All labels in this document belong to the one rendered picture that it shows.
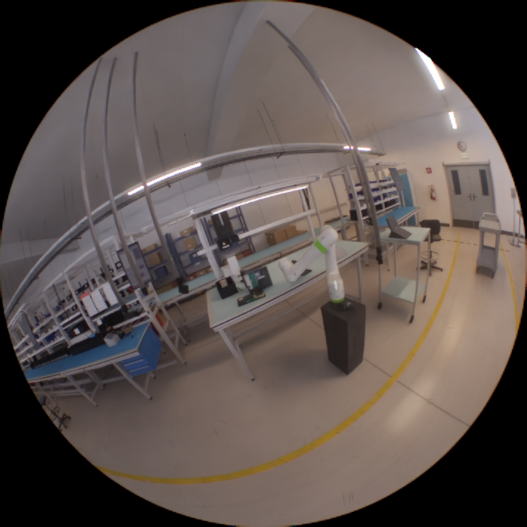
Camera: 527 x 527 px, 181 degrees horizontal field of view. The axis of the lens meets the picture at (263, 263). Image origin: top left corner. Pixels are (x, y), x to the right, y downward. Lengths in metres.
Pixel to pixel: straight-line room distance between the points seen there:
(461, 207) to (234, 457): 7.65
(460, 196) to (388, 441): 6.56
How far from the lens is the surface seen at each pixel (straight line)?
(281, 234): 5.05
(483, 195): 6.97
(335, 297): 1.37
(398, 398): 1.87
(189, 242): 5.08
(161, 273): 5.37
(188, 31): 2.29
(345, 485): 1.70
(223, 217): 3.28
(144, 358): 2.16
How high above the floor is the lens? 1.68
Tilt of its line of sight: 16 degrees down
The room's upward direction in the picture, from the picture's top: 19 degrees counter-clockwise
